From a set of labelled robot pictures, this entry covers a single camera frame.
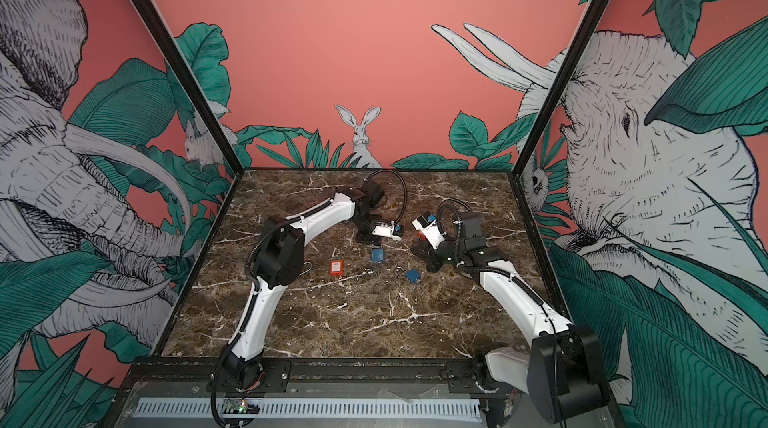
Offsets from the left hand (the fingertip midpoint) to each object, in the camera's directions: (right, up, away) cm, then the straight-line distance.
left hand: (379, 232), depth 97 cm
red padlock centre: (-13, -11, -5) cm, 18 cm away
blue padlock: (+11, -13, -5) cm, 18 cm away
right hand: (+10, -2, -17) cm, 19 cm away
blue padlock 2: (-1, -7, -2) cm, 7 cm away
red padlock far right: (+14, -2, +1) cm, 14 cm away
